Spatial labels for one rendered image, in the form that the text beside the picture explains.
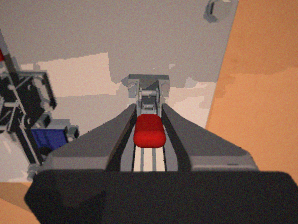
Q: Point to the toggle clamp with red handle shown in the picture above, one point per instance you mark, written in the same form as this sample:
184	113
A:
24	97

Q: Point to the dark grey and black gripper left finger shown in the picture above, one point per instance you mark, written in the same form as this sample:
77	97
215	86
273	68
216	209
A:
104	147

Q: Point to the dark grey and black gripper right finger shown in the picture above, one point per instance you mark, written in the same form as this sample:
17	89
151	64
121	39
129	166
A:
197	149

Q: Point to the blue flat rectangular plate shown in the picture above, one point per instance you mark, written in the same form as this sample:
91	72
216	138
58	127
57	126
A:
53	137

